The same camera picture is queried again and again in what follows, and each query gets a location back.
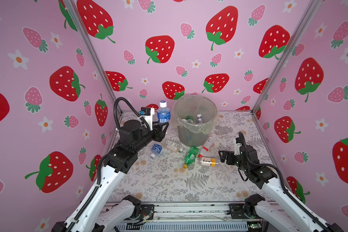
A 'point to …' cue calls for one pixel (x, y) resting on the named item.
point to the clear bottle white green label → (175, 147)
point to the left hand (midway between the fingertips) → (165, 122)
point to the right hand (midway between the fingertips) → (225, 151)
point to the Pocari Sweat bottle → (156, 150)
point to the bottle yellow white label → (208, 161)
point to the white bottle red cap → (210, 139)
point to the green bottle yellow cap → (189, 117)
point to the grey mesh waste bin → (188, 138)
